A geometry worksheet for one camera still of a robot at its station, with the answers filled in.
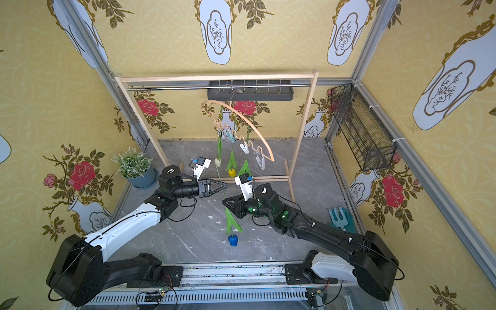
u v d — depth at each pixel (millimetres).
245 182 660
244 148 751
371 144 833
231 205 715
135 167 892
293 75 926
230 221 701
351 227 861
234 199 665
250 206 645
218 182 702
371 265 407
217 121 1238
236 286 720
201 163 688
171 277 726
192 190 661
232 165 896
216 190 702
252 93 879
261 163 703
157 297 719
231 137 1198
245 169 817
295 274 743
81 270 399
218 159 901
